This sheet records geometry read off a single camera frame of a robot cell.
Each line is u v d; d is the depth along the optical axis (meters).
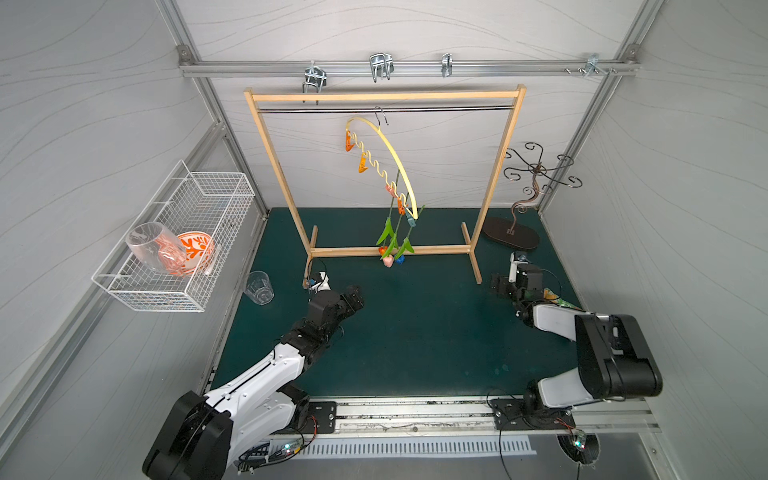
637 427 0.73
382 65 0.75
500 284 0.87
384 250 0.95
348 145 0.93
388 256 0.95
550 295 0.95
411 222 0.76
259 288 0.95
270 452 0.70
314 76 0.78
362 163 0.88
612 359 0.45
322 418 0.73
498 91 0.63
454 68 0.77
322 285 0.76
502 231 1.11
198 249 0.67
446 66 0.78
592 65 0.77
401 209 0.79
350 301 0.76
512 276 0.83
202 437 0.40
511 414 0.73
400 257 0.93
